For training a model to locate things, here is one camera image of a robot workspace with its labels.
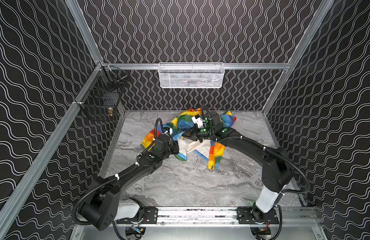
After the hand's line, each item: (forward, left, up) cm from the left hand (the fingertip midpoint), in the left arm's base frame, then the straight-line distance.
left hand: (183, 143), depth 84 cm
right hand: (+1, +1, +6) cm, 6 cm away
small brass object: (+10, +40, +14) cm, 44 cm away
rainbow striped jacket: (+4, -17, -15) cm, 23 cm away
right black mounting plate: (-32, -31, -16) cm, 47 cm away
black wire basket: (+24, +54, +10) cm, 60 cm away
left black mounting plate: (-34, +15, -16) cm, 40 cm away
